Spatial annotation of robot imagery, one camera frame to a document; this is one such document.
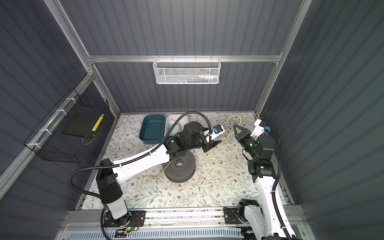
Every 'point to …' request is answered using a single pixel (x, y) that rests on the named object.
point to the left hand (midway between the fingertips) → (219, 135)
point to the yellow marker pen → (97, 123)
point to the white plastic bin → (170, 120)
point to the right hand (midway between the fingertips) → (235, 127)
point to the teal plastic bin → (152, 129)
